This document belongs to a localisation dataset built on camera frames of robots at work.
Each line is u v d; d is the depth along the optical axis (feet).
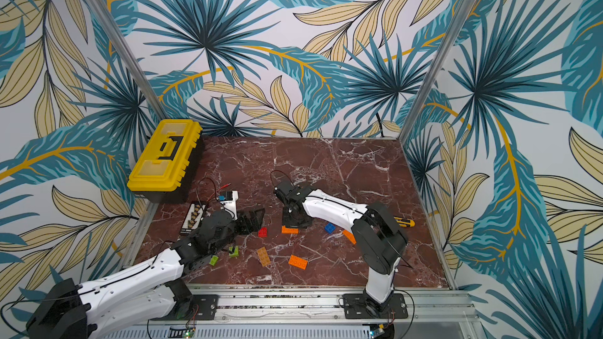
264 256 2.75
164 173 2.78
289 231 2.95
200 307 2.40
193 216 3.03
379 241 1.53
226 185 3.38
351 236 2.90
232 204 2.35
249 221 2.34
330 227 2.92
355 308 2.39
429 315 2.45
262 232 2.36
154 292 1.95
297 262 2.69
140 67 3.04
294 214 2.07
